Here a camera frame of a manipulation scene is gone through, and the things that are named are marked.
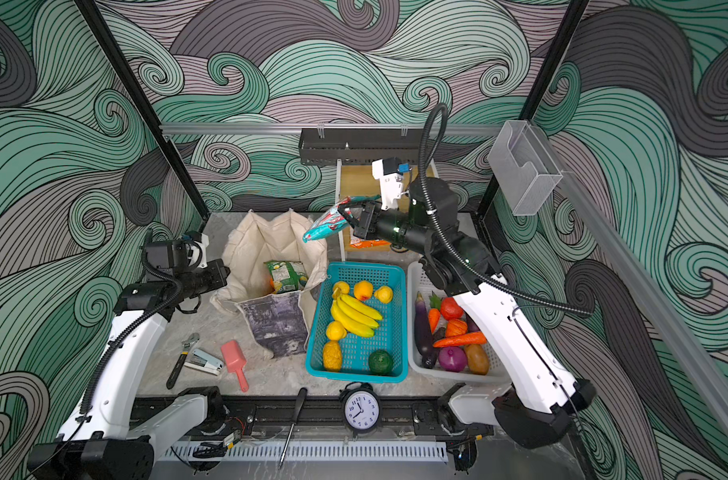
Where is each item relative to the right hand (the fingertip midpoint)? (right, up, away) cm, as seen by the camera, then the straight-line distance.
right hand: (341, 209), depth 55 cm
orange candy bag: (+3, -7, +35) cm, 36 cm away
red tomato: (+31, -27, +33) cm, 52 cm away
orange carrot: (+32, -33, +25) cm, 52 cm away
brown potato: (+35, -38, +23) cm, 57 cm away
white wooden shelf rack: (+3, +11, +31) cm, 33 cm away
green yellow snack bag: (-19, -17, +35) cm, 44 cm away
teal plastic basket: (+10, -38, +23) cm, 45 cm away
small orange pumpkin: (+31, -31, +28) cm, 52 cm away
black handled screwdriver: (-12, -49, +20) cm, 54 cm away
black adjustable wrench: (-47, -40, +28) cm, 67 cm away
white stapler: (-40, -40, +26) cm, 62 cm away
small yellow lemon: (+12, -23, +38) cm, 46 cm away
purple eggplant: (+22, -33, +28) cm, 48 cm away
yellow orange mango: (+5, -22, +37) cm, 43 cm away
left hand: (-30, -13, +21) cm, 39 cm away
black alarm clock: (+4, -48, +18) cm, 51 cm away
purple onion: (+28, -38, +23) cm, 53 cm away
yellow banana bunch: (+2, -29, +35) cm, 45 cm away
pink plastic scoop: (-31, -40, +26) cm, 57 cm away
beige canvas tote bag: (-16, -27, +18) cm, 36 cm away
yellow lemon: (-3, -32, +29) cm, 44 cm away
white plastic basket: (+23, -19, +41) cm, 51 cm away
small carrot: (+26, -28, +33) cm, 51 cm away
